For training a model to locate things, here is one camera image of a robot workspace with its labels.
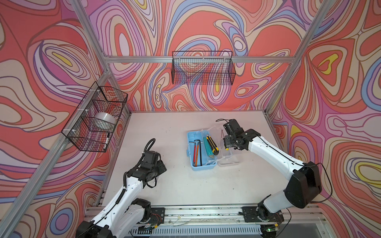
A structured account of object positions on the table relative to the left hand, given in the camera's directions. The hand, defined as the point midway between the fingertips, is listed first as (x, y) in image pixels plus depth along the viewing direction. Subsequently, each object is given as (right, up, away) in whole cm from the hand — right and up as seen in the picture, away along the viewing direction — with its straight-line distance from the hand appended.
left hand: (163, 166), depth 84 cm
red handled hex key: (+18, +5, +12) cm, 22 cm away
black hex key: (+22, +6, +12) cm, 26 cm away
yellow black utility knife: (+29, +11, +7) cm, 32 cm away
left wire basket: (-31, +25, -14) cm, 42 cm away
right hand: (+41, +13, +1) cm, 43 cm away
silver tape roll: (-26, +26, -14) cm, 39 cm away
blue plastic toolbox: (+35, +5, -1) cm, 36 cm away
